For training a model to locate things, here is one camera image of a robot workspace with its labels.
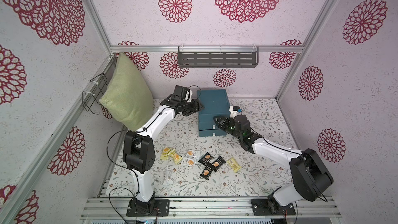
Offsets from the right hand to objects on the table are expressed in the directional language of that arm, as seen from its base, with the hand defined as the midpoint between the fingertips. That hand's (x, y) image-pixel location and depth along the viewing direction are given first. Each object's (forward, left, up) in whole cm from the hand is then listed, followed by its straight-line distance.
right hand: (213, 117), depth 84 cm
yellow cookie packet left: (-15, +28, -19) cm, 37 cm away
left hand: (+6, +7, 0) cm, 9 cm away
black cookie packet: (-16, +4, -19) cm, 25 cm away
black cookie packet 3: (-23, +4, -19) cm, 30 cm away
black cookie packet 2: (-18, -2, -19) cm, 27 cm away
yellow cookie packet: (-16, +20, -17) cm, 31 cm away
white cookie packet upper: (-13, +11, -18) cm, 25 cm away
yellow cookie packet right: (-19, -12, -20) cm, 30 cm away
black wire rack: (-2, +60, +14) cm, 61 cm away
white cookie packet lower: (-17, +14, -19) cm, 29 cm away
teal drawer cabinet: (+12, -2, -2) cm, 12 cm away
